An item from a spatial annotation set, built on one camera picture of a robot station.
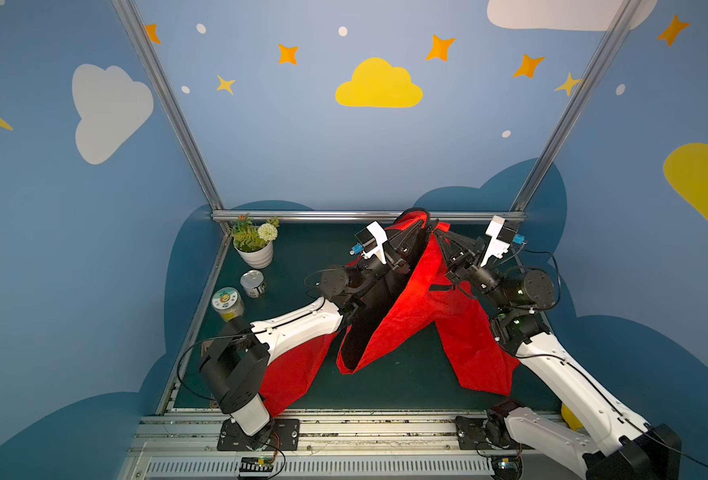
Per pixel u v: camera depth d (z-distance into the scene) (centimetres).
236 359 47
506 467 73
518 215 116
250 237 96
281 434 74
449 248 60
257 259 104
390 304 62
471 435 75
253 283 98
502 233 51
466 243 56
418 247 62
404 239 56
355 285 53
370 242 49
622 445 39
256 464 73
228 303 89
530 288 48
